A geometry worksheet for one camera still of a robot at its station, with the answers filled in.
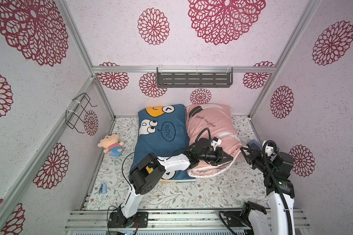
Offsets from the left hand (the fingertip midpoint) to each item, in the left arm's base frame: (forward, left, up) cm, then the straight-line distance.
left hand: (234, 159), depth 74 cm
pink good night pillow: (+31, +7, -5) cm, 32 cm away
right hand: (+4, -2, +6) cm, 7 cm away
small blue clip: (-10, +70, -17) cm, 73 cm away
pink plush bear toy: (+16, +70, -13) cm, 73 cm away
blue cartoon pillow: (+29, +39, -14) cm, 51 cm away
